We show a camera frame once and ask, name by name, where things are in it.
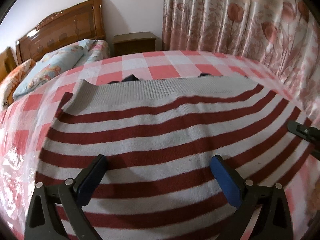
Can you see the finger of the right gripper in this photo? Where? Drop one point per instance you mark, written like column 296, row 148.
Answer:
column 310, row 134

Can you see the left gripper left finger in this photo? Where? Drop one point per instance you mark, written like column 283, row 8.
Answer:
column 43, row 221

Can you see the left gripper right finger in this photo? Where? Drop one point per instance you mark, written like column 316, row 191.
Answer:
column 274, row 220

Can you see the red white striped sweater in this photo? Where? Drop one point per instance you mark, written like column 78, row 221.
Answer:
column 158, row 137

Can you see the pink white checkered blanket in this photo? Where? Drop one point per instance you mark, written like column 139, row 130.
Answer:
column 25, row 124

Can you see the pink floral curtain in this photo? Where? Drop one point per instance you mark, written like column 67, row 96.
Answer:
column 283, row 35

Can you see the orange floral pillow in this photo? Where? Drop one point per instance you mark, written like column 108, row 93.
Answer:
column 14, row 78

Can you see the light wooden headboard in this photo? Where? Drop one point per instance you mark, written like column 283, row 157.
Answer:
column 7, row 63

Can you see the light blue floral pillow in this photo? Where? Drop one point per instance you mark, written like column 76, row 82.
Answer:
column 51, row 65

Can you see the floral bed sheet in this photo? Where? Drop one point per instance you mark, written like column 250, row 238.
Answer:
column 98, row 51

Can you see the dark wooden nightstand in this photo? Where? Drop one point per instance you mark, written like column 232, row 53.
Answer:
column 132, row 43

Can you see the dark wooden headboard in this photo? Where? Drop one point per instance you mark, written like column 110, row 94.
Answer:
column 61, row 28

